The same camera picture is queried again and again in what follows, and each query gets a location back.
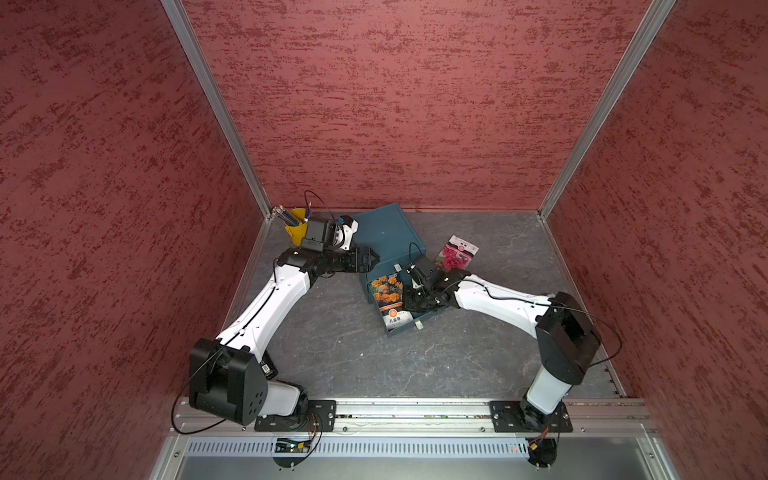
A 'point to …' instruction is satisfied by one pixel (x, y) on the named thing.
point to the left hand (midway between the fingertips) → (364, 264)
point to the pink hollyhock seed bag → (456, 253)
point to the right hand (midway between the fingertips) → (403, 311)
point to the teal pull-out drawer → (418, 317)
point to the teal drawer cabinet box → (387, 231)
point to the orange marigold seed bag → (389, 293)
